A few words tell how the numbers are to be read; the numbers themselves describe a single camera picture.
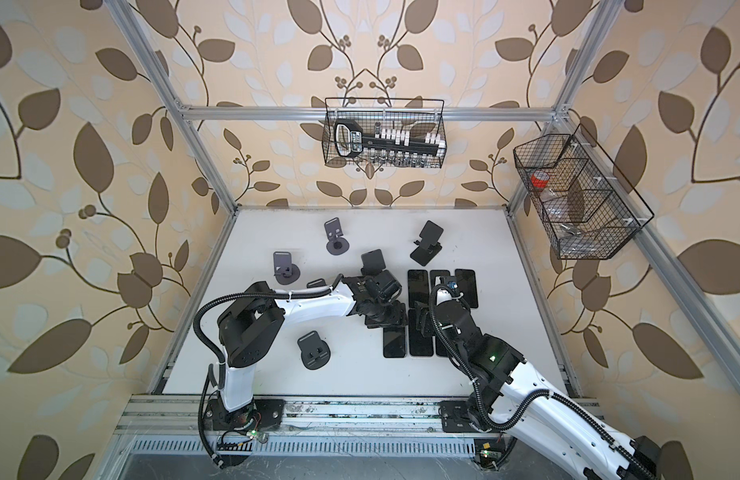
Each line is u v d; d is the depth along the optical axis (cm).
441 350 85
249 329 49
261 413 74
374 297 69
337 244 110
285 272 97
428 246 102
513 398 49
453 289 63
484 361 52
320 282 89
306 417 76
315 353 80
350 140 85
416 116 91
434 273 102
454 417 74
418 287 99
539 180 87
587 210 74
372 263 94
